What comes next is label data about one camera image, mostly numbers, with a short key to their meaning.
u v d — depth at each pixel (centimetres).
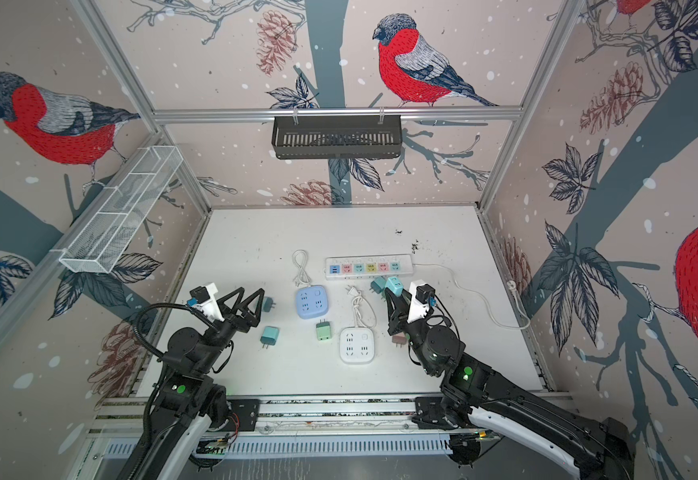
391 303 68
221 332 65
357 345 83
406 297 69
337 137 107
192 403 57
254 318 67
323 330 87
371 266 100
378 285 95
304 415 75
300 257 107
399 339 86
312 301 90
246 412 74
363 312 91
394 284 68
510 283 101
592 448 45
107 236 73
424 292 58
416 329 62
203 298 64
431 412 73
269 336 85
